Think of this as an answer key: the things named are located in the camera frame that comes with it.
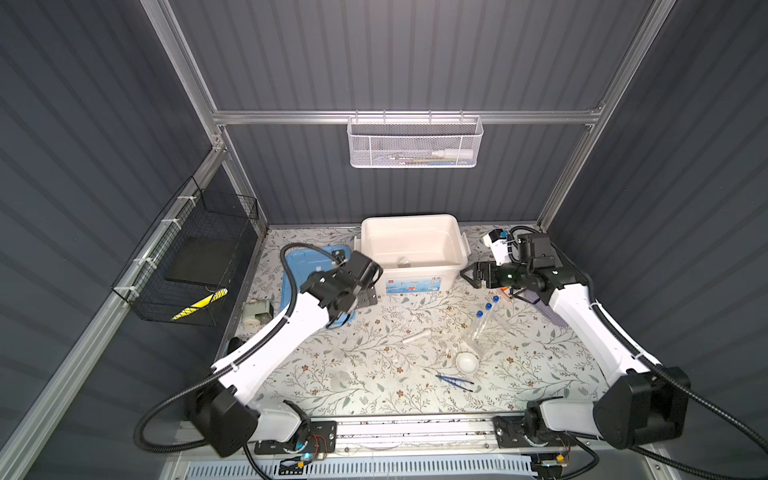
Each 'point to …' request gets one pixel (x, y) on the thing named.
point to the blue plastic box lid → (302, 262)
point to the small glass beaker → (403, 263)
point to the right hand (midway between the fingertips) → (477, 273)
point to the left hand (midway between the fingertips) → (354, 294)
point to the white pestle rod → (422, 334)
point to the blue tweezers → (455, 380)
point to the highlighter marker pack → (506, 292)
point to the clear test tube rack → (486, 327)
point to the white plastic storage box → (417, 253)
